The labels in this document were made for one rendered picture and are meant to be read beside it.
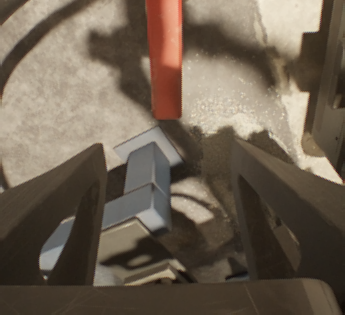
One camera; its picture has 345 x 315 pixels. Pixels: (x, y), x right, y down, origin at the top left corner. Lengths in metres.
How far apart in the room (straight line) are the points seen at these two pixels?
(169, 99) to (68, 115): 0.61
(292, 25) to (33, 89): 0.60
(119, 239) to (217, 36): 0.47
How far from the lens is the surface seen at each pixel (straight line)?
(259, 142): 0.85
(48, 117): 0.82
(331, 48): 0.73
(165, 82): 0.20
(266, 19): 0.72
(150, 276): 0.74
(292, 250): 0.60
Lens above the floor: 0.67
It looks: 56 degrees down
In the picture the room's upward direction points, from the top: 177 degrees clockwise
